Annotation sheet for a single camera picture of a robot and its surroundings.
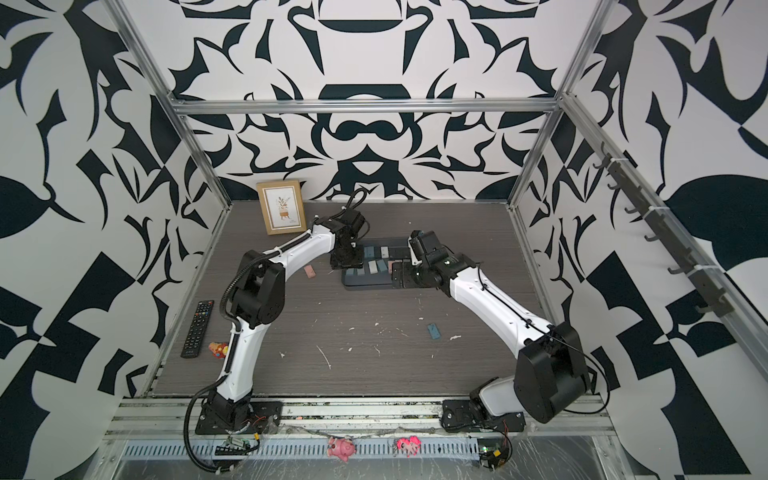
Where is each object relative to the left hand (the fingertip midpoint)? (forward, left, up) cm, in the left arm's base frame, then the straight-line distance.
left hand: (355, 259), depth 100 cm
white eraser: (+5, -10, -2) cm, 11 cm away
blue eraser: (-24, -23, -3) cm, 33 cm away
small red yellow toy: (-28, +36, -1) cm, 46 cm away
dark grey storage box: (+4, -8, -3) cm, 9 cm away
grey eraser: (-1, -8, -3) cm, 9 cm away
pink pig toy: (-51, +2, -1) cm, 51 cm away
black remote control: (-21, +45, -2) cm, 49 cm away
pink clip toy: (-51, -14, -2) cm, 53 cm away
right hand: (-12, -15, +11) cm, 22 cm away
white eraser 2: (-1, -6, -3) cm, 7 cm away
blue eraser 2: (-3, +2, -2) cm, 4 cm away
